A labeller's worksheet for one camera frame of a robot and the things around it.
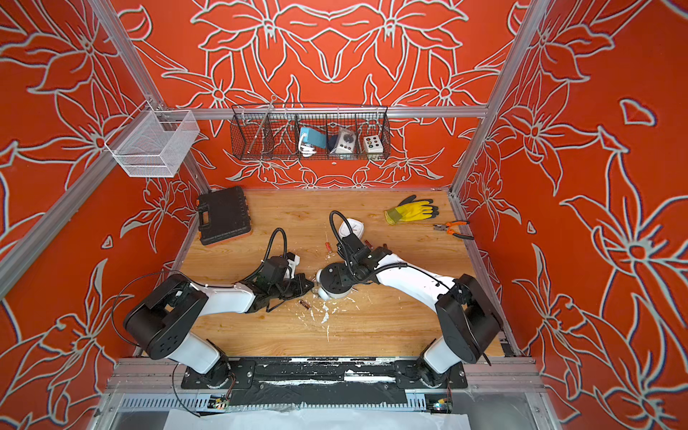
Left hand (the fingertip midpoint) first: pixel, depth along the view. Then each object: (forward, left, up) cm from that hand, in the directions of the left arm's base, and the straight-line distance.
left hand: (316, 284), depth 89 cm
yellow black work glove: (+36, -36, +1) cm, 51 cm away
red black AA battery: (-7, +3, -1) cm, 8 cm away
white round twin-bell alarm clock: (0, -6, +3) cm, 7 cm away
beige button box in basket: (+40, -18, +28) cm, 52 cm away
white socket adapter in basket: (+39, -7, +30) cm, 49 cm away
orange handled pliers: (+28, -49, 0) cm, 56 cm away
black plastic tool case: (+26, +42, +3) cm, 50 cm away
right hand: (+1, -8, +5) cm, 9 cm away
